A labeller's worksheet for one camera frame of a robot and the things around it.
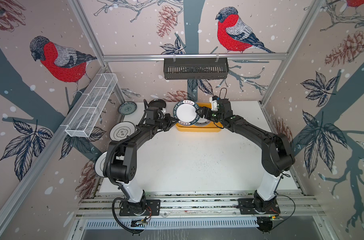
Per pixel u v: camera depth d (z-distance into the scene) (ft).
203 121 3.40
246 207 2.35
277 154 1.61
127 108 3.89
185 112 3.03
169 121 2.67
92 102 2.62
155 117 2.49
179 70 3.50
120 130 3.43
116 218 2.26
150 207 2.39
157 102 3.99
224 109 2.33
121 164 1.56
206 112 2.63
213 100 2.72
